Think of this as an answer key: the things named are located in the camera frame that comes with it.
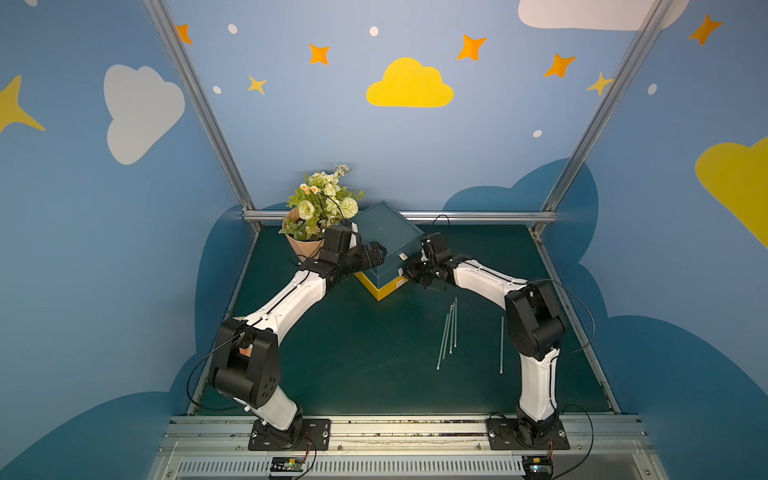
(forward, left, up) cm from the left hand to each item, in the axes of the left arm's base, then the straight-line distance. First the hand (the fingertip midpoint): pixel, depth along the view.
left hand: (375, 251), depth 87 cm
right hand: (+2, -8, -11) cm, 14 cm away
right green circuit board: (-50, -42, -22) cm, 69 cm away
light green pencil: (-22, -23, -20) cm, 38 cm away
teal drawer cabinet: (+14, -1, -2) cm, 14 cm away
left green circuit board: (-51, +20, -21) cm, 59 cm away
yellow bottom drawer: (-4, -1, -17) cm, 17 cm away
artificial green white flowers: (+12, +17, +8) cm, 22 cm away
